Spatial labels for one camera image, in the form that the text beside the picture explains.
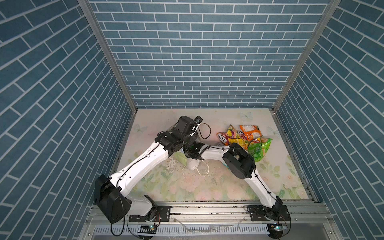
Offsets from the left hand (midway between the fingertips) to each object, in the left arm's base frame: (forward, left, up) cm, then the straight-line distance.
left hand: (191, 132), depth 78 cm
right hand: (+6, +14, -18) cm, 24 cm away
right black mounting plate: (-34, -34, -22) cm, 53 cm away
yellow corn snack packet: (+3, -30, -15) cm, 33 cm away
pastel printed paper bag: (-9, 0, -18) cm, 21 cm away
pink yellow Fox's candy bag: (+11, -26, -16) cm, 33 cm away
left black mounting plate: (-34, +14, -23) cm, 43 cm away
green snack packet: (-5, -39, -12) cm, 41 cm away
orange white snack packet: (+13, -41, -18) cm, 47 cm away
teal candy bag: (-21, -13, +7) cm, 26 cm away
